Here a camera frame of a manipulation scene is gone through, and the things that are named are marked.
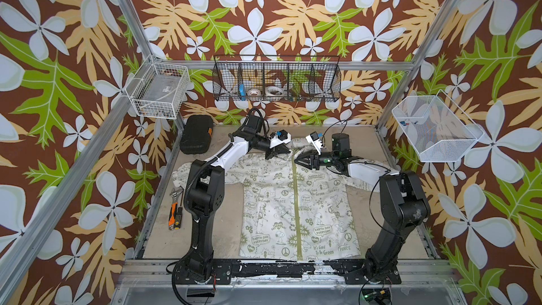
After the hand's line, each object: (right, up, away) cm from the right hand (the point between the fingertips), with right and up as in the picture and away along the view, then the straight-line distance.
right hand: (297, 159), depth 87 cm
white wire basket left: (-58, +29, -1) cm, 65 cm away
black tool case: (-52, +12, +24) cm, 58 cm away
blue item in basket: (-24, +32, +8) cm, 41 cm away
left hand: (-3, +6, +2) cm, 7 cm away
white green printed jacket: (-3, -22, +1) cm, 23 cm away
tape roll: (-19, +30, +9) cm, 37 cm away
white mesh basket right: (+54, +12, -7) cm, 56 cm away
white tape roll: (-10, +32, +11) cm, 35 cm away
